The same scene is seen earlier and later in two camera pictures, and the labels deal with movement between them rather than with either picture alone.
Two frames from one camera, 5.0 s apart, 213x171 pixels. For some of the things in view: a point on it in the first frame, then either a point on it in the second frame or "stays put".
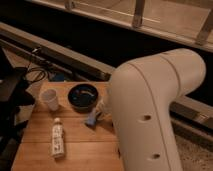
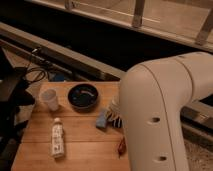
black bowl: [82, 97] stays put
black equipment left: [13, 95] stays put
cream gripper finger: [102, 110] → [113, 115]
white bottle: [58, 139] stays put
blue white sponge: [91, 120] → [101, 119]
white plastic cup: [50, 98] stays put
